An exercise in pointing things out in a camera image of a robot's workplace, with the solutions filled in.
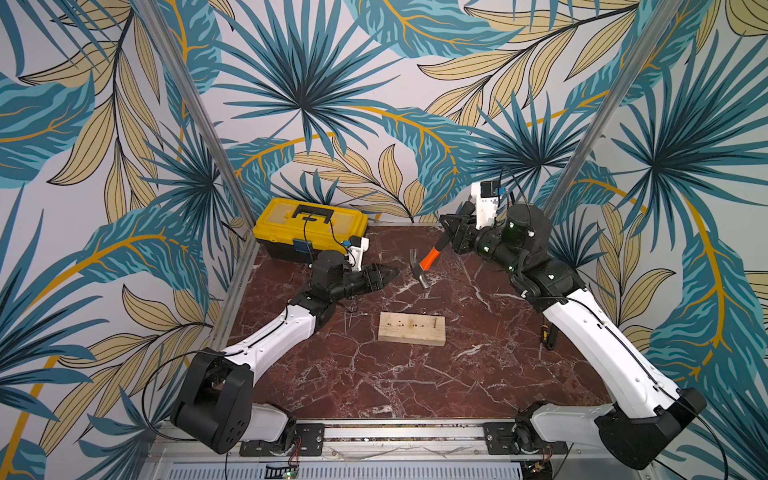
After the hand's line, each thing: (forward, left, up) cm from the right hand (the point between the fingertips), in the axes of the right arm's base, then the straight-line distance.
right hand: (444, 216), depth 65 cm
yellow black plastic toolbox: (+21, +40, -25) cm, 52 cm away
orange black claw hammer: (-4, +5, -14) cm, 15 cm away
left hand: (-3, +10, -17) cm, 21 cm away
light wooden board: (-9, +2, -38) cm, 39 cm away
